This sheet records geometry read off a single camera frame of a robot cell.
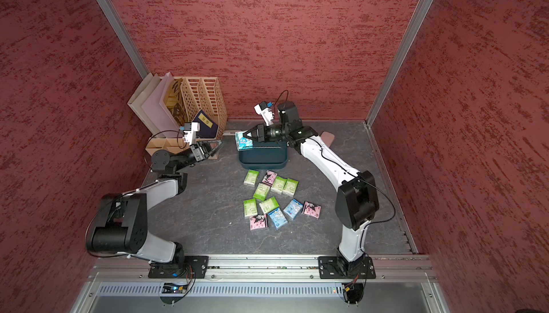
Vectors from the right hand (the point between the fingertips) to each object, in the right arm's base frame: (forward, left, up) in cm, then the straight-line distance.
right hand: (246, 138), depth 77 cm
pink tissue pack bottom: (-22, -3, -26) cm, 34 cm away
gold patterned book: (+28, +38, -5) cm, 48 cm away
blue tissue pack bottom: (-21, -10, -25) cm, 35 cm away
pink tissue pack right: (-18, -24, -26) cm, 40 cm away
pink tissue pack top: (-3, -7, -25) cm, 26 cm away
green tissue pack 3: (-8, -16, -26) cm, 31 cm away
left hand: (-4, +8, 0) cm, 9 cm away
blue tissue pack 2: (-17, -17, -25) cm, 35 cm away
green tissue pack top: (-2, +2, -25) cm, 26 cm away
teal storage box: (+9, -4, -25) cm, 27 cm away
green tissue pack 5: (-16, -7, -26) cm, 31 cm away
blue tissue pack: (-3, +1, +1) cm, 3 cm away
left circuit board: (-43, +27, -29) cm, 59 cm away
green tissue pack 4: (-17, +1, -25) cm, 30 cm away
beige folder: (+31, +48, +3) cm, 57 cm away
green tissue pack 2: (-6, -11, -25) cm, 28 cm away
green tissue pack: (-9, -4, -26) cm, 27 cm away
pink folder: (+17, +41, -9) cm, 45 cm away
